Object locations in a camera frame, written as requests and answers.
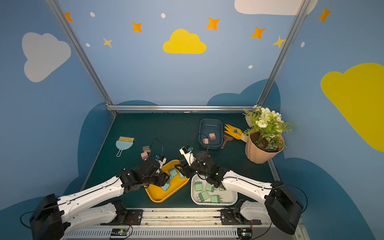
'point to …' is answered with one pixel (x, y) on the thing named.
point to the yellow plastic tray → (157, 194)
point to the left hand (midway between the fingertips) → (167, 174)
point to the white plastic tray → (229, 197)
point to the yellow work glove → (237, 133)
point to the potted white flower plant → (265, 139)
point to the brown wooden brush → (226, 138)
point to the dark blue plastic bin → (207, 126)
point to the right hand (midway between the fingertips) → (179, 162)
